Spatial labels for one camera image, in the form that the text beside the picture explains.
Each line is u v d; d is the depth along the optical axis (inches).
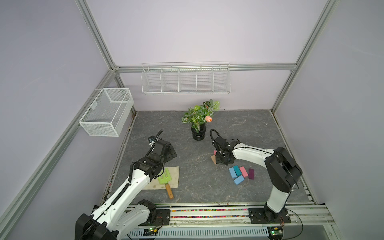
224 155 26.7
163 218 29.3
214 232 62.1
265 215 26.2
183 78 39.7
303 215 30.1
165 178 33.9
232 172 34.3
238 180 33.5
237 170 34.8
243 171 34.6
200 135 39.9
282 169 19.2
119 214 16.9
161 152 23.2
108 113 32.6
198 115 31.9
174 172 35.0
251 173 34.2
